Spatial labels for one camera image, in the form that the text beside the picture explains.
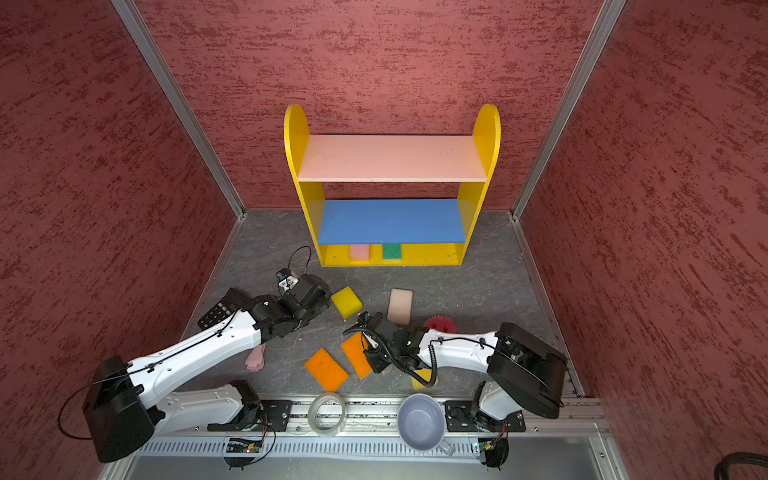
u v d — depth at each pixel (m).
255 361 0.80
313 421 0.74
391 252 1.04
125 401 0.39
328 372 0.81
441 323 0.88
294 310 0.60
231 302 0.92
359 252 1.03
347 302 0.91
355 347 0.85
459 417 0.74
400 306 0.93
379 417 0.76
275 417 0.73
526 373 0.43
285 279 0.71
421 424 0.77
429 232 0.94
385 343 0.64
